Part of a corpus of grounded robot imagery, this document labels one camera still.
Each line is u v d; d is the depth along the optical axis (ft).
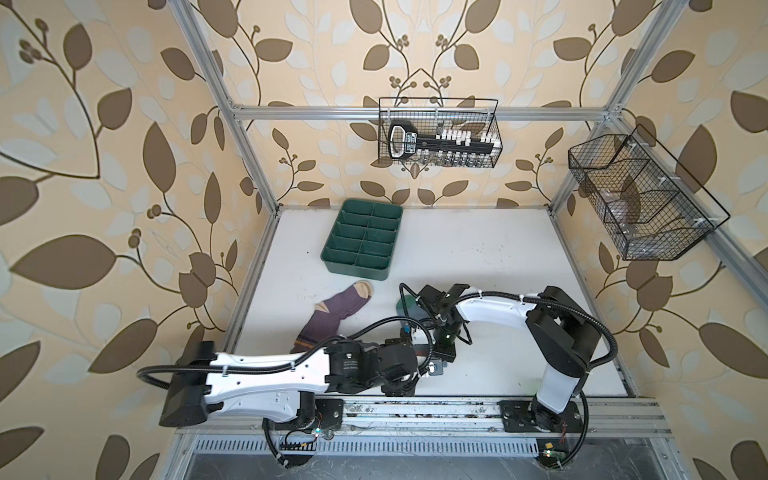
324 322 2.98
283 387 1.52
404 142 2.77
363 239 3.39
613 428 2.40
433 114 2.93
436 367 1.95
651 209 2.38
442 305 2.18
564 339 1.54
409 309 2.53
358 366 1.72
